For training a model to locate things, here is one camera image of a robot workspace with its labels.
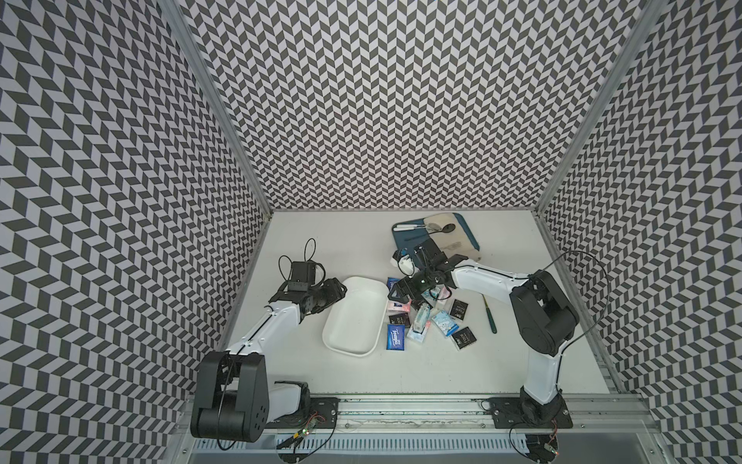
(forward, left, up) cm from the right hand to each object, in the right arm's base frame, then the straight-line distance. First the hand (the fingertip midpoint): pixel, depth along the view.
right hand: (399, 294), depth 90 cm
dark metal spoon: (+28, -19, -1) cm, 34 cm away
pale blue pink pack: (-12, -5, -3) cm, 13 cm away
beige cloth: (+24, -22, -4) cm, 33 cm away
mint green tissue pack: (-8, -6, +2) cm, 11 cm away
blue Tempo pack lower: (-13, +1, -1) cm, 13 cm away
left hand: (-1, +18, +2) cm, 19 cm away
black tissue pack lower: (-13, -19, -4) cm, 23 cm away
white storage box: (-8, +14, -3) cm, 17 cm away
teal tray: (+26, -4, -2) cm, 26 cm away
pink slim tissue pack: (-5, -12, +10) cm, 16 cm away
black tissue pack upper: (-4, -19, -3) cm, 19 cm away
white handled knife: (+29, -4, -2) cm, 30 cm away
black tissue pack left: (-7, -1, -3) cm, 7 cm away
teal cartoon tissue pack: (-4, -9, +8) cm, 12 cm away
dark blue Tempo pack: (+6, +3, -2) cm, 7 cm away
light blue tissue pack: (-8, -14, -3) cm, 16 cm away
